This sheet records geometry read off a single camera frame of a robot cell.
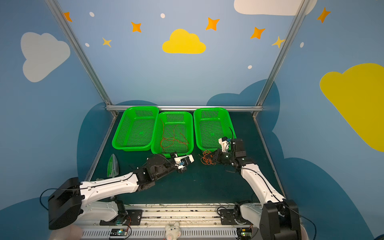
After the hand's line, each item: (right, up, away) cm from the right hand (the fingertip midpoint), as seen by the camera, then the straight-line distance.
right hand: (210, 154), depth 82 cm
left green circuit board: (-46, -36, -11) cm, 60 cm away
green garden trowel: (-60, -10, +8) cm, 61 cm away
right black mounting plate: (+8, -31, -8) cm, 33 cm away
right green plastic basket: (+4, +17, +32) cm, 37 cm away
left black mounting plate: (-40, -31, -8) cm, 52 cm away
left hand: (-11, +4, -10) cm, 15 cm away
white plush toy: (-19, -34, -15) cm, 41 cm away
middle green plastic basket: (-27, +21, +25) cm, 42 cm away
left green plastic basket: (-51, +14, +28) cm, 60 cm away
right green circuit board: (+15, -37, -11) cm, 41 cm away
